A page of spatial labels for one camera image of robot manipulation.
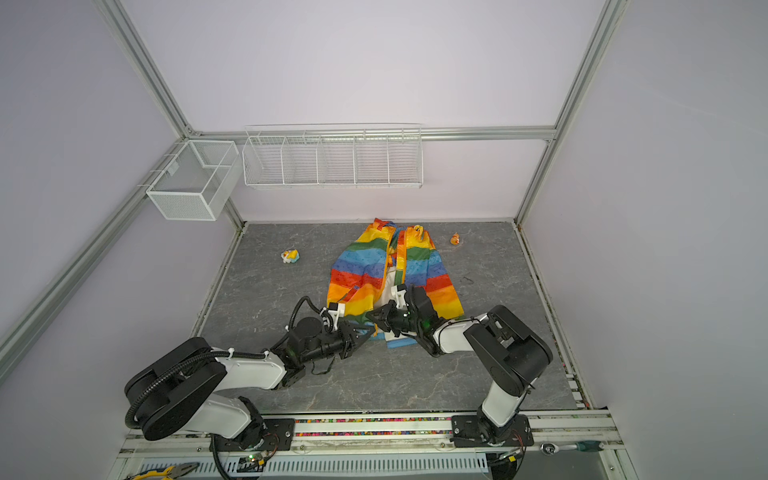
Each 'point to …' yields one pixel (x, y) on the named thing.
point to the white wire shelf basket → (334, 156)
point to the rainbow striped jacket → (385, 255)
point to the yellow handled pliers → (169, 472)
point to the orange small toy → (455, 239)
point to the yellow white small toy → (290, 256)
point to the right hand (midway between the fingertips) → (364, 317)
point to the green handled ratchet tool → (550, 448)
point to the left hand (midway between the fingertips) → (376, 335)
